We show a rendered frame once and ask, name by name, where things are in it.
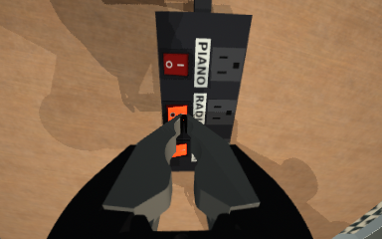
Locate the black power strip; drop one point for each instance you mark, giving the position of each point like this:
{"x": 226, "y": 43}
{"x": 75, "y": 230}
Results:
{"x": 201, "y": 59}

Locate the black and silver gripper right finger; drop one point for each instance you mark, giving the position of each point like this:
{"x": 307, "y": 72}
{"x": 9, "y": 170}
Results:
{"x": 226, "y": 180}

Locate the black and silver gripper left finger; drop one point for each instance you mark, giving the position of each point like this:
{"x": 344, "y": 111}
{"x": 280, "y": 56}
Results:
{"x": 137, "y": 182}

